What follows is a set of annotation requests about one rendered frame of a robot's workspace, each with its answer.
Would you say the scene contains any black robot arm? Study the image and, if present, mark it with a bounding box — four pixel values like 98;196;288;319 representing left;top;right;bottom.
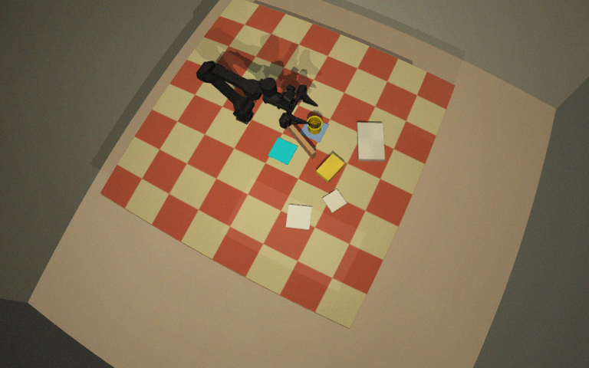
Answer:
196;61;296;124

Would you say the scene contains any white square tile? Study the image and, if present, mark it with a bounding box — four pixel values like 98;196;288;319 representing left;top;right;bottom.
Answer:
286;205;312;230

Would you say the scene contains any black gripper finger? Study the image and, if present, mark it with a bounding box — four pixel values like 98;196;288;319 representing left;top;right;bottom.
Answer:
288;114;308;126
302;90;318;107

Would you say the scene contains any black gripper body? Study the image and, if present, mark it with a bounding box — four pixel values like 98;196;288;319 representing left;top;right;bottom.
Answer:
274;84;308;130

